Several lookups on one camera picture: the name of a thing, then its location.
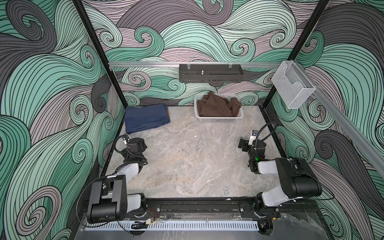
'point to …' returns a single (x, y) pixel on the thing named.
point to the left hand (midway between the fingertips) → (132, 142)
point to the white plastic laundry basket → (218, 119)
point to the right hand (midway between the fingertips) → (248, 138)
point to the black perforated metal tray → (210, 73)
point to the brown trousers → (212, 105)
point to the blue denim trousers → (140, 117)
